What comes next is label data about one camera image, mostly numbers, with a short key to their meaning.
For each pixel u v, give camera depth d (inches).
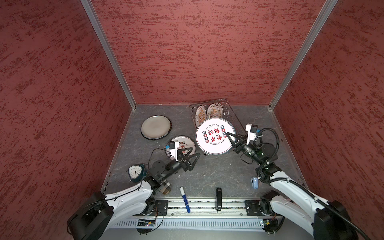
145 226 28.5
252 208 29.1
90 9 28.0
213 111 40.7
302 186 33.4
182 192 30.7
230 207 29.8
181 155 26.8
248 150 25.4
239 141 26.2
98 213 17.2
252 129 24.9
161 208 29.4
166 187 30.6
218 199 30.0
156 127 40.7
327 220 15.6
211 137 28.5
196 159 26.3
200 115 40.2
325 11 28.5
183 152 29.1
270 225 27.9
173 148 25.8
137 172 32.1
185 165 25.3
